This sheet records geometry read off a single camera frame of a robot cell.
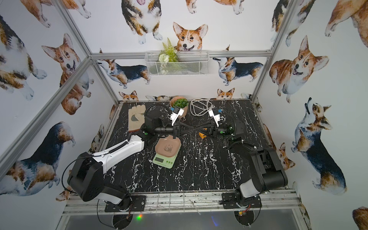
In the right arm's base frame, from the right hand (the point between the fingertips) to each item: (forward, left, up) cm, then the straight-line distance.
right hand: (195, 130), depth 71 cm
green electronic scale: (-6, +18, -24) cm, 31 cm away
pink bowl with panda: (+3, +18, -23) cm, 29 cm away
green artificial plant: (+31, +10, -12) cm, 35 cm away
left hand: (0, +1, +1) cm, 1 cm away
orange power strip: (+11, -4, -24) cm, 27 cm away
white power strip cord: (+38, -2, -24) cm, 45 cm away
